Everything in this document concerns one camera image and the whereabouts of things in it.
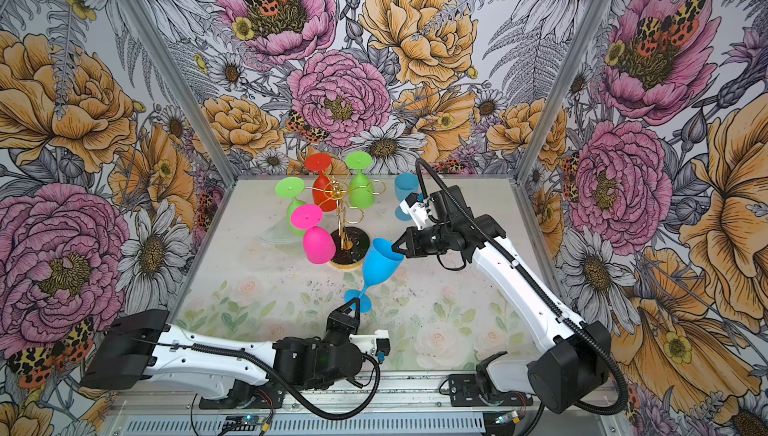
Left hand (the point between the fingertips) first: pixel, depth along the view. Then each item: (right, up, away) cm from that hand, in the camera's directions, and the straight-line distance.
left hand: (349, 300), depth 74 cm
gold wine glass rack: (-3, +11, +26) cm, 28 cm away
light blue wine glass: (+15, +31, +30) cm, 46 cm away
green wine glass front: (-15, +28, +4) cm, 32 cm away
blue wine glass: (+8, +10, -6) cm, 14 cm away
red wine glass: (-7, +26, +4) cm, 27 cm away
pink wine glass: (-9, +12, +7) cm, 16 cm away
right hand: (+12, +11, -2) cm, 16 cm away
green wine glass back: (+1, +27, +16) cm, 31 cm away
